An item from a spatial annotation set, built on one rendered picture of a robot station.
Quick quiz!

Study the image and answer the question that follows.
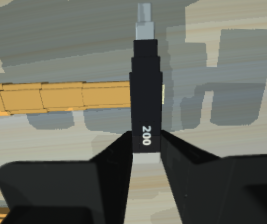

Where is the wooden hammer with grey head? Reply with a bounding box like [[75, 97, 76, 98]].
[[0, 3, 164, 164]]

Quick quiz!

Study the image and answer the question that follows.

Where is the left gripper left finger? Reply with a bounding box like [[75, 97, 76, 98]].
[[0, 131, 133, 224]]

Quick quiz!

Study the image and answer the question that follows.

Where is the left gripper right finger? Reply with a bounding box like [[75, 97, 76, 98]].
[[161, 130, 267, 224]]

